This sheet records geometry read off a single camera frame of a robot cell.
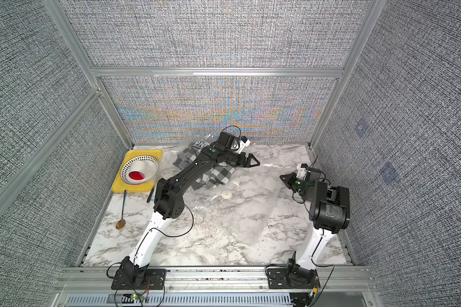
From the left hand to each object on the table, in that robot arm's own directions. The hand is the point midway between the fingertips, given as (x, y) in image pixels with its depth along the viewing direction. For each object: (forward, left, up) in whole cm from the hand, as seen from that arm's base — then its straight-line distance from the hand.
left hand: (257, 162), depth 90 cm
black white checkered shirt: (+3, +19, -12) cm, 23 cm away
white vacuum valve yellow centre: (-8, +15, -16) cm, 23 cm away
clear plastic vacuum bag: (-17, +11, -17) cm, 27 cm away
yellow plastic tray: (0, +71, -16) cm, 73 cm away
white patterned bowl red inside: (+5, +60, -9) cm, 61 cm away
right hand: (+2, -14, -10) cm, 17 cm away
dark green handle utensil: (-6, +54, -17) cm, 57 cm away
